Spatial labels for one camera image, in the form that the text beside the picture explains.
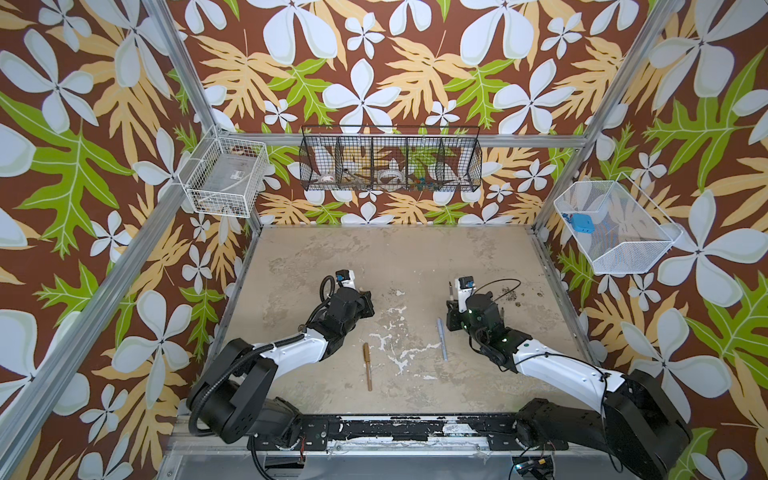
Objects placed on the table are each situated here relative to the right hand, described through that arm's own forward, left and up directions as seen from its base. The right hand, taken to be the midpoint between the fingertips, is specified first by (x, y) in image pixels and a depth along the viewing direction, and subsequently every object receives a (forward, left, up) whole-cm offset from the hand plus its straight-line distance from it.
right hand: (446, 301), depth 86 cm
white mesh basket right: (+14, -48, +17) cm, 52 cm away
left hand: (+4, +23, 0) cm, 23 cm away
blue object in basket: (+18, -41, +15) cm, 47 cm away
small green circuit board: (-39, -21, -14) cm, 46 cm away
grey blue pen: (-7, 0, -11) cm, 13 cm away
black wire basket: (+43, +16, +20) cm, 50 cm away
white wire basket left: (+29, +65, +24) cm, 75 cm away
